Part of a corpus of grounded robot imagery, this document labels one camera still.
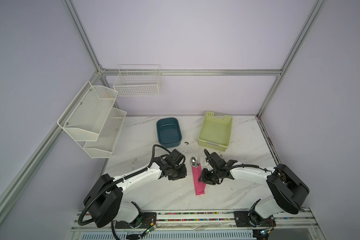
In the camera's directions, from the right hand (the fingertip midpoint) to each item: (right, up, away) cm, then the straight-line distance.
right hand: (199, 180), depth 85 cm
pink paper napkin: (0, -3, -1) cm, 3 cm away
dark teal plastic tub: (-20, +28, +25) cm, 43 cm away
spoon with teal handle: (-3, +9, +8) cm, 13 cm away
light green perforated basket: (+15, +28, +26) cm, 42 cm away
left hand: (-9, +4, -4) cm, 10 cm away
